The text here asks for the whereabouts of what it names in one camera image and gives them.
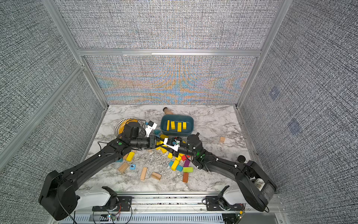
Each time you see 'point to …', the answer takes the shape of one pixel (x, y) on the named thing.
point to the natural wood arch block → (156, 176)
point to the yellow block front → (175, 164)
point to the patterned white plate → (116, 127)
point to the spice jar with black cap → (168, 111)
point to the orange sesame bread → (122, 125)
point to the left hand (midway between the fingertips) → (167, 142)
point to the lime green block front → (188, 169)
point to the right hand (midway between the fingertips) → (163, 138)
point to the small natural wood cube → (222, 139)
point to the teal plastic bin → (177, 125)
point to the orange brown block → (185, 177)
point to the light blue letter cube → (132, 167)
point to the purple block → (187, 163)
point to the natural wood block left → (123, 167)
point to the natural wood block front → (143, 173)
